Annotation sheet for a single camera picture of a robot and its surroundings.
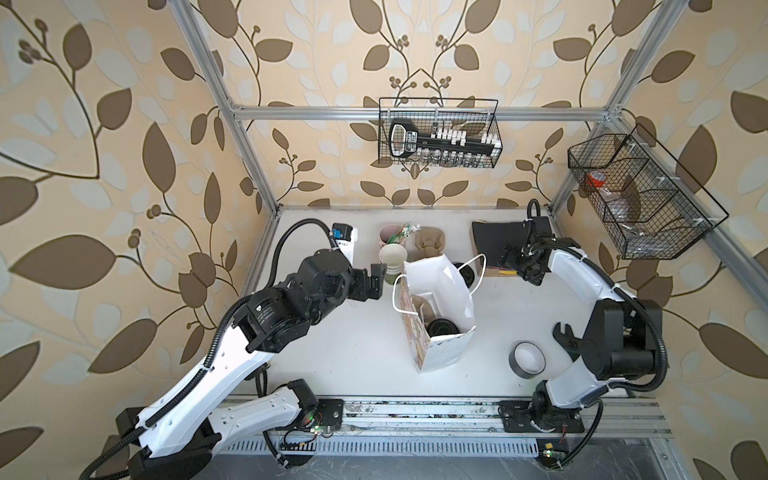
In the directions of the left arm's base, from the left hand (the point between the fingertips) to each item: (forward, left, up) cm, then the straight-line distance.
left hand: (372, 264), depth 62 cm
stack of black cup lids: (+4, -22, -8) cm, 24 cm away
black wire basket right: (+20, -67, 0) cm, 70 cm away
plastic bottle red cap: (+37, -64, -5) cm, 74 cm away
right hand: (+16, -40, -24) cm, 50 cm away
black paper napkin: (+32, -38, -28) cm, 57 cm away
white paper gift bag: (+10, -16, -20) cm, 27 cm away
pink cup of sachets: (+29, -4, -23) cm, 37 cm away
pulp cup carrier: (+6, -13, -32) cm, 35 cm away
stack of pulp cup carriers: (+33, -16, -33) cm, 49 cm away
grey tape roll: (-8, -42, -34) cm, 55 cm away
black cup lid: (-4, -17, -22) cm, 28 cm away
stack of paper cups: (+18, -4, -22) cm, 29 cm away
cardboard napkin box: (+20, -32, -31) cm, 49 cm away
